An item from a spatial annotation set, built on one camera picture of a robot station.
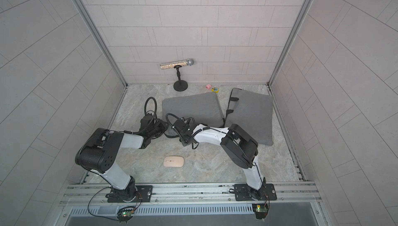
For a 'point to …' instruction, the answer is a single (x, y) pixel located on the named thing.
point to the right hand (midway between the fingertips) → (188, 139)
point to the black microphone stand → (180, 85)
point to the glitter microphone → (189, 62)
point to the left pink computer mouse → (173, 161)
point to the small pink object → (208, 86)
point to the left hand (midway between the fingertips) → (173, 121)
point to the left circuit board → (125, 215)
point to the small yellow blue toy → (215, 89)
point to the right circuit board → (260, 210)
